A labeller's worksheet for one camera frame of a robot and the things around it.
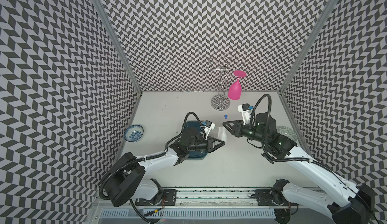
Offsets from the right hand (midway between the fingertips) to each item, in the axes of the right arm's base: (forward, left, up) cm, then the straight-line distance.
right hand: (224, 126), depth 70 cm
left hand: (-5, 0, -9) cm, 10 cm away
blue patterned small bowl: (+9, +54, -22) cm, 59 cm away
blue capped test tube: (+7, -1, -1) cm, 7 cm away
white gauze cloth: (-1, +1, -5) cm, 6 cm away
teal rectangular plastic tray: (-11, +14, -8) cm, 19 cm away
